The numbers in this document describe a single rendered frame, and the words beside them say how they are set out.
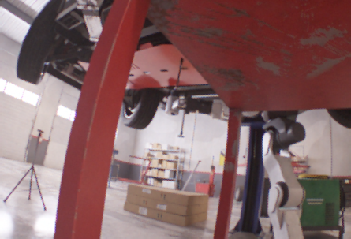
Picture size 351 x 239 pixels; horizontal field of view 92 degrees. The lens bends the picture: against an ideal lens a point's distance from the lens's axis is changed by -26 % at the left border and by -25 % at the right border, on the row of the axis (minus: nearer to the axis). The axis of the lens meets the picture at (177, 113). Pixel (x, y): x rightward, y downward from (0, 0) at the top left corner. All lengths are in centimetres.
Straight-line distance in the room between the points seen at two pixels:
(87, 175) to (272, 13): 26
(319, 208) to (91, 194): 227
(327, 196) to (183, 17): 229
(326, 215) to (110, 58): 236
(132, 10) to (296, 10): 19
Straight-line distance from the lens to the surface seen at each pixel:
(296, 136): 121
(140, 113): 282
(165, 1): 27
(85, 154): 17
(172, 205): 308
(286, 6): 27
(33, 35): 206
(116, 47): 20
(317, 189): 235
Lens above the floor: 65
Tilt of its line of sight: 17 degrees up
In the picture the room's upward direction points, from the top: 8 degrees clockwise
